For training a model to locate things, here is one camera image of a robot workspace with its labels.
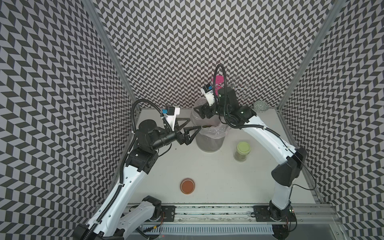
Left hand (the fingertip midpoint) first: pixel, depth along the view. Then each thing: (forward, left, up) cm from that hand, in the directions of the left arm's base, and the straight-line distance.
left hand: (194, 125), depth 61 cm
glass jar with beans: (+2, -26, -35) cm, 44 cm away
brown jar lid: (-13, +5, -37) cm, 39 cm away
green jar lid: (+4, -27, -27) cm, 38 cm away
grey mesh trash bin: (+9, -6, -29) cm, 31 cm away
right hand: (+16, -3, -5) cm, 17 cm away
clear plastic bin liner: (+6, -8, -10) cm, 14 cm away
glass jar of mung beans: (+15, -1, -13) cm, 20 cm away
